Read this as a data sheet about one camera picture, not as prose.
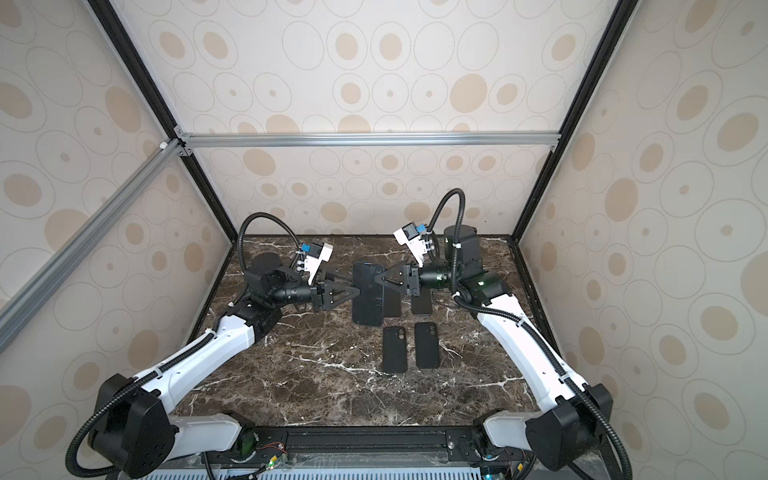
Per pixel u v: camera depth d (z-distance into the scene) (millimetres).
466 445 733
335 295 648
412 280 574
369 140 899
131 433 393
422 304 998
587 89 799
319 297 614
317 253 614
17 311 508
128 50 729
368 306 648
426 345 912
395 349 904
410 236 593
